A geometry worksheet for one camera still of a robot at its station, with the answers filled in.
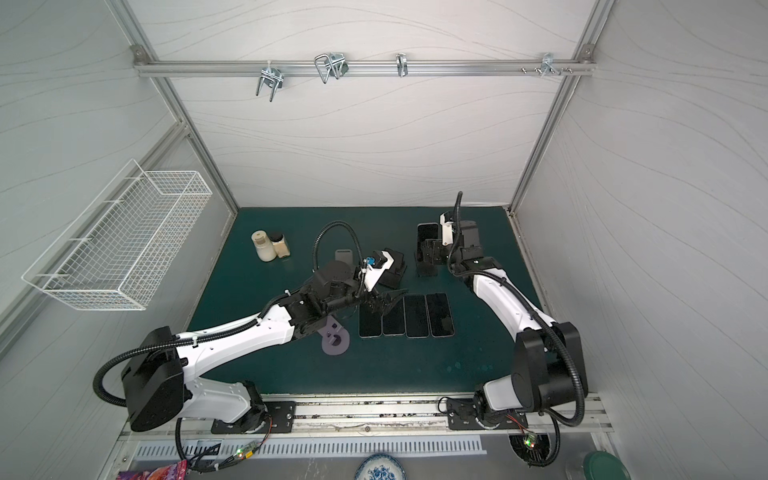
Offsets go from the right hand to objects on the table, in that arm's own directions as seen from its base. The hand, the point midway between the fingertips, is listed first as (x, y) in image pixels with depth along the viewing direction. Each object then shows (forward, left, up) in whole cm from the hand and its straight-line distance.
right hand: (439, 236), depth 88 cm
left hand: (-17, +11, +5) cm, 21 cm away
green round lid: (-52, -32, -9) cm, 62 cm away
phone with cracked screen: (-17, -1, -18) cm, 25 cm away
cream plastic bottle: (+2, +59, -12) cm, 60 cm away
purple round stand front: (-27, +29, -13) cm, 42 cm away
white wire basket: (-19, +77, +14) cm, 80 cm away
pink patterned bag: (-58, +59, -15) cm, 84 cm away
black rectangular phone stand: (+2, +3, -21) cm, 21 cm away
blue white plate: (-55, +14, -17) cm, 59 cm away
